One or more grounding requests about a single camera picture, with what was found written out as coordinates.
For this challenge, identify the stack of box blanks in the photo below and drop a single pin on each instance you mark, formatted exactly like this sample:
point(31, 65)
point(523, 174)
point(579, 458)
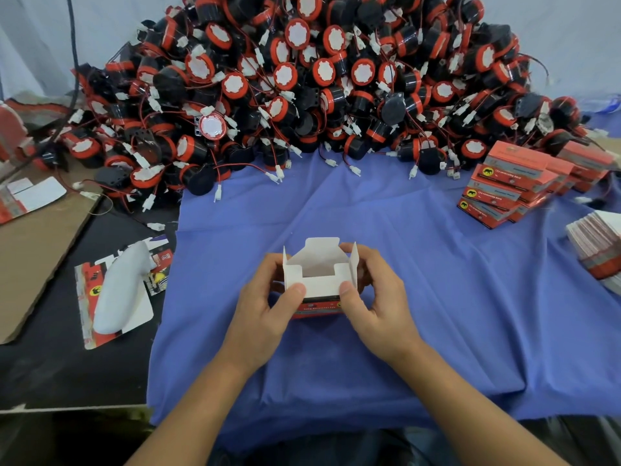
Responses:
point(600, 247)

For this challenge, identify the person's left forearm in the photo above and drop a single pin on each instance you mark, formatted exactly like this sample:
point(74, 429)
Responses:
point(189, 422)

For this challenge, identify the person's left hand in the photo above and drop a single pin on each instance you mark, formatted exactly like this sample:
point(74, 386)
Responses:
point(257, 325)

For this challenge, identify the brown cardboard piece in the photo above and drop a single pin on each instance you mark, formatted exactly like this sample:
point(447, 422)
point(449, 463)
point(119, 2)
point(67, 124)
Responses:
point(34, 257)

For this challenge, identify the person's right forearm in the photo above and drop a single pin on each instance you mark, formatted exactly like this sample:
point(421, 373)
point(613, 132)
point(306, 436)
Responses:
point(485, 417)

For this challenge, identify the pile of black red buzzers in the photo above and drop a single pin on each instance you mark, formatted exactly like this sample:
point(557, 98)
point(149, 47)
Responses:
point(310, 72)

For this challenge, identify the person's right hand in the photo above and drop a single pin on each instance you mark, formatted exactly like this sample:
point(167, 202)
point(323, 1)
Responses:
point(383, 315)

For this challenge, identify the blue table cloth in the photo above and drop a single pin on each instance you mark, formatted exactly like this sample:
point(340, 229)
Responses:
point(505, 315)

